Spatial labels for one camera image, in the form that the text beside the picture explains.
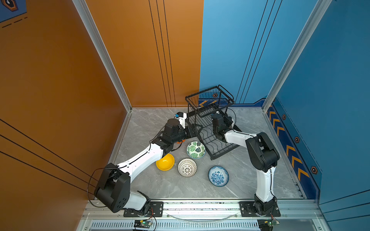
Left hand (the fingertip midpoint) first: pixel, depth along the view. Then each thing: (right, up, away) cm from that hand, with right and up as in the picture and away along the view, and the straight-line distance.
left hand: (199, 126), depth 79 cm
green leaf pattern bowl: (-1, -16, +15) cm, 22 cm away
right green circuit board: (+35, -47, -9) cm, 59 cm away
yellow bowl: (-19, -23, +8) cm, 31 cm away
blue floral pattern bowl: (+12, -29, +4) cm, 32 cm away
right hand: (+24, +6, +18) cm, 30 cm away
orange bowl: (-8, -7, -8) cm, 14 cm away
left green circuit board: (-29, -48, -8) cm, 57 cm away
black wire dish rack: (+5, +15, +40) cm, 43 cm away
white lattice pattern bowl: (-7, -25, +8) cm, 28 cm away
